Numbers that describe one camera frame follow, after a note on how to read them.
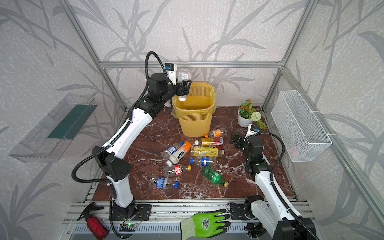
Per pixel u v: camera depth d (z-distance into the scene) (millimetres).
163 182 788
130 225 707
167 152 913
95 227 668
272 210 457
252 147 587
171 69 616
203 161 865
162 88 576
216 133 990
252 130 690
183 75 714
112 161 446
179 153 893
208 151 903
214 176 806
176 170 825
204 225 693
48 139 647
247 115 1032
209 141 936
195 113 823
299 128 633
